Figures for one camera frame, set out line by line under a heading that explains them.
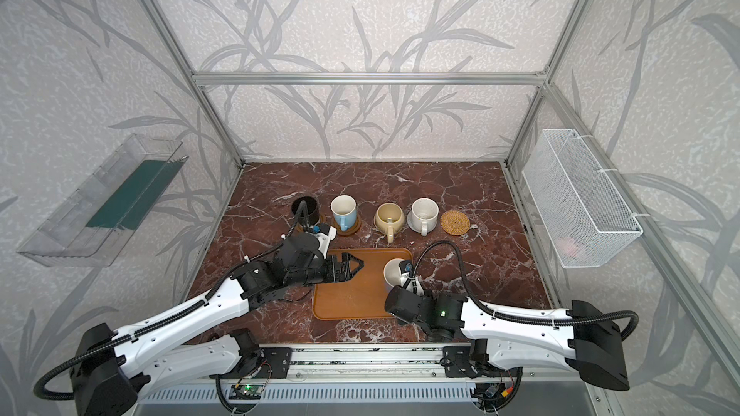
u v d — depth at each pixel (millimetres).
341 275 660
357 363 753
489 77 957
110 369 389
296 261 568
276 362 738
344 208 964
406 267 694
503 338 476
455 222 1017
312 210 945
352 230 980
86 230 630
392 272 824
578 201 634
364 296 844
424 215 997
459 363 737
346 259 678
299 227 983
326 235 704
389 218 988
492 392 750
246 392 711
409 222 999
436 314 546
